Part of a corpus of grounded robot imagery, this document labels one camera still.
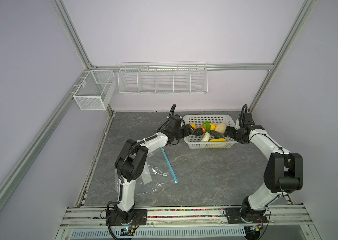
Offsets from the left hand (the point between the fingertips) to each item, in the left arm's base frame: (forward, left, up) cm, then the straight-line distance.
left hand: (193, 132), depth 92 cm
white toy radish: (-1, -9, -6) cm, 10 cm away
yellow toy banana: (-3, -16, -7) cm, 18 cm away
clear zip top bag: (-23, +23, -13) cm, 35 cm away
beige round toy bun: (+7, -20, -6) cm, 22 cm away
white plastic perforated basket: (-4, 0, -5) cm, 6 cm away
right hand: (-3, -23, -2) cm, 24 cm away
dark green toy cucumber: (+3, -17, -9) cm, 19 cm away
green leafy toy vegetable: (+10, -12, -8) cm, 17 cm away
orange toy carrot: (+8, -9, -8) cm, 15 cm away
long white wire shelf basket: (+32, +17, +18) cm, 41 cm away
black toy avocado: (+5, -5, -7) cm, 10 cm away
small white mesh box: (+31, +64, +12) cm, 72 cm away
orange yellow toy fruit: (+11, -2, -6) cm, 13 cm away
